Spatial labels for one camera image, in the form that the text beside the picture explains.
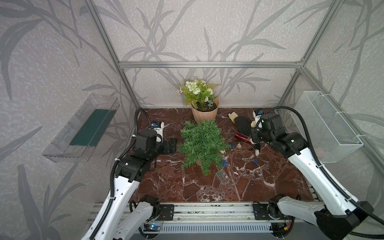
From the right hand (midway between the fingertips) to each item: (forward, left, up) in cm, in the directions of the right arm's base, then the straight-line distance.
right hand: (254, 127), depth 74 cm
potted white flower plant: (+27, +27, -2) cm, 38 cm away
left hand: (-6, +42, 0) cm, 42 cm away
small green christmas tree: (-8, +26, -1) cm, 27 cm away
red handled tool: (+9, 0, -22) cm, 23 cm away
